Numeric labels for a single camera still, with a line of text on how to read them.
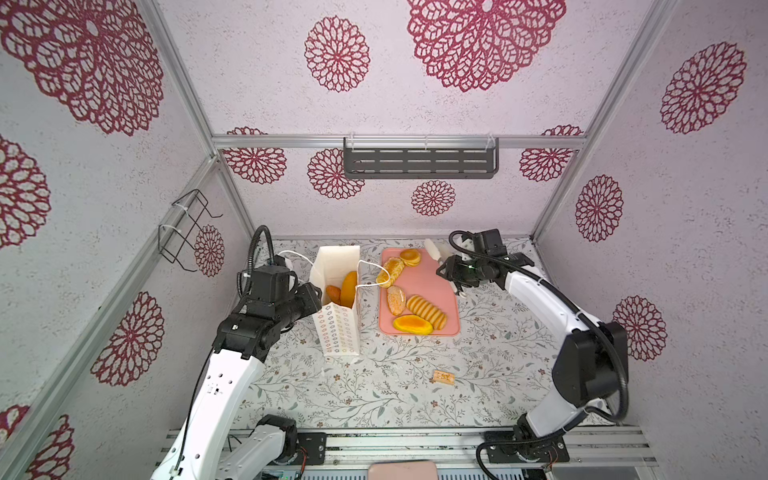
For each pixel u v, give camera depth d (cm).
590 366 45
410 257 109
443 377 85
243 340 45
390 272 105
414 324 93
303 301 63
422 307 96
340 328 79
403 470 69
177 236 75
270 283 50
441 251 87
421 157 95
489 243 68
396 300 97
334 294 91
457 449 77
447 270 81
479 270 67
